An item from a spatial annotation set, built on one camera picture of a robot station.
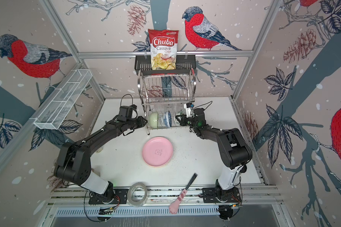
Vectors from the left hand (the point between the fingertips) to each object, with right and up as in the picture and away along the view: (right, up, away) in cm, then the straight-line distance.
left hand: (145, 121), depth 89 cm
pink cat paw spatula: (+18, -42, -19) cm, 50 cm away
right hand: (+19, +1, +4) cm, 19 cm away
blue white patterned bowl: (+14, +1, +1) cm, 14 cm away
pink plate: (+8, -19, -1) cm, 21 cm away
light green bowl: (+4, +1, +1) cm, 4 cm away
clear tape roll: (-2, -40, -13) cm, 42 cm away
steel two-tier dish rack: (+10, +17, +36) cm, 41 cm away
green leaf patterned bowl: (+22, +5, +2) cm, 23 cm away
